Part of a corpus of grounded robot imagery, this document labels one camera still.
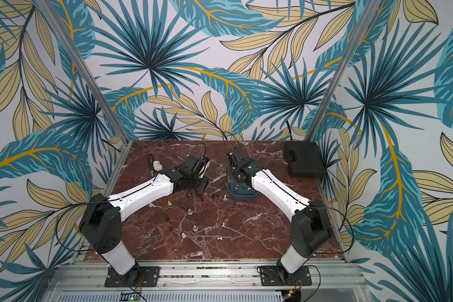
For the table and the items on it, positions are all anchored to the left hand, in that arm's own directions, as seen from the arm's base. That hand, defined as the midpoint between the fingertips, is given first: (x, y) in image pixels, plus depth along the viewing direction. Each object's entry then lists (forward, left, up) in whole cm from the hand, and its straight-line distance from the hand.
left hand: (203, 184), depth 87 cm
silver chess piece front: (-17, +3, -11) cm, 20 cm away
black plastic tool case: (+21, -54, -6) cm, 58 cm away
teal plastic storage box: (+3, -19, -11) cm, 22 cm away
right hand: (+4, -14, +4) cm, 15 cm away
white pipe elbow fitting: (+16, +28, -9) cm, 33 cm away
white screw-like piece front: (-21, -8, -11) cm, 25 cm away
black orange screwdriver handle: (+18, +32, -10) cm, 38 cm away
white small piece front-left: (-20, +8, -12) cm, 24 cm away
